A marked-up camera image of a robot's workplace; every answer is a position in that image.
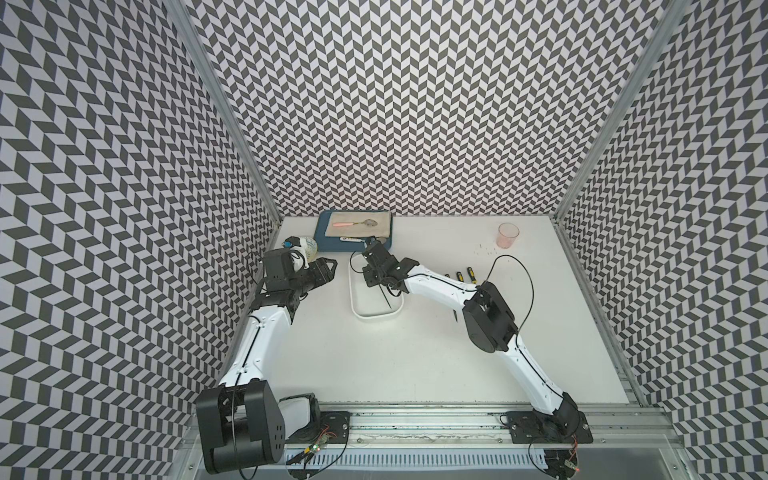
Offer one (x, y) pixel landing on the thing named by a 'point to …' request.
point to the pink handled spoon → (368, 222)
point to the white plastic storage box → (370, 301)
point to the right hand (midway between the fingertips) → (373, 270)
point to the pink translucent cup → (507, 233)
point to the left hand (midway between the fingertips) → (330, 266)
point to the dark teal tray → (324, 243)
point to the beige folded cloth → (381, 229)
